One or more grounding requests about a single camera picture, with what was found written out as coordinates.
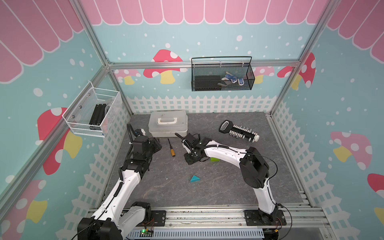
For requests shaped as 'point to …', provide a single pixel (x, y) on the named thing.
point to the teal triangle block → (195, 179)
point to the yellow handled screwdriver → (171, 149)
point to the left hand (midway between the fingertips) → (157, 142)
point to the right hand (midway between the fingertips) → (188, 160)
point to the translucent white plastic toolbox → (166, 123)
